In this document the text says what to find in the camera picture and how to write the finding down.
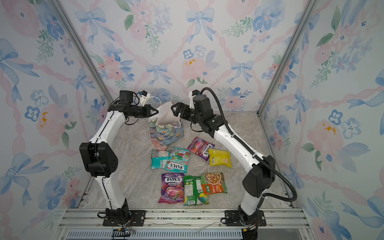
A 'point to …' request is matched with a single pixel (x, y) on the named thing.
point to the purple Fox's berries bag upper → (201, 147)
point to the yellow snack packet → (220, 157)
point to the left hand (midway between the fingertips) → (158, 110)
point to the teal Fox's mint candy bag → (178, 160)
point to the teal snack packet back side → (159, 158)
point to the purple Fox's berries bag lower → (172, 188)
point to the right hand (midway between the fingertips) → (177, 108)
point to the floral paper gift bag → (166, 129)
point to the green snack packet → (193, 194)
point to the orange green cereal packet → (213, 182)
